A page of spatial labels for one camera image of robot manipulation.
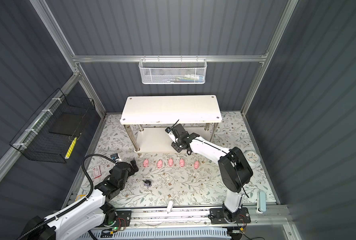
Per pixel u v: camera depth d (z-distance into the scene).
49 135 0.72
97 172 0.89
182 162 0.92
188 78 0.92
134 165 0.79
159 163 0.91
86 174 0.62
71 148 0.68
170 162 0.91
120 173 0.64
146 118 0.73
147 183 0.81
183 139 0.68
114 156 0.74
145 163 0.91
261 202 0.75
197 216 0.75
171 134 0.81
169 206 0.75
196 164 0.91
